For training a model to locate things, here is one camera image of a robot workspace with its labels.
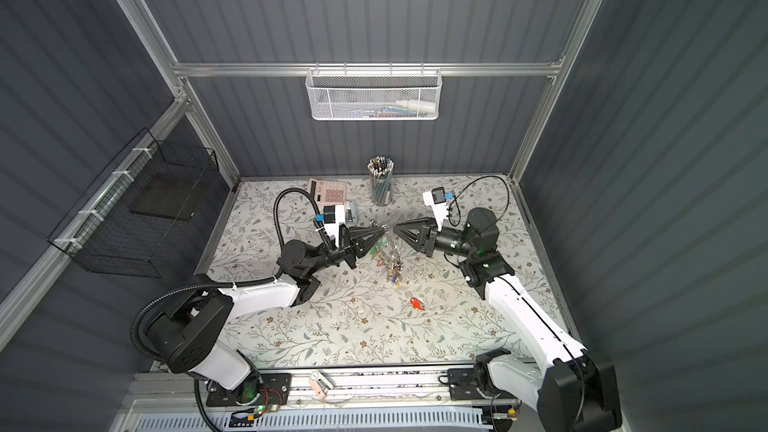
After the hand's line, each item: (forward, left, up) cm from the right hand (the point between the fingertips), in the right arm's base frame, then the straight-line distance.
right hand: (400, 234), depth 68 cm
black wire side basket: (+5, +66, 0) cm, 66 cm away
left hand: (0, +4, +1) cm, 4 cm away
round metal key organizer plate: (+2, +4, -13) cm, 14 cm away
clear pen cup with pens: (+34, +6, -12) cm, 36 cm away
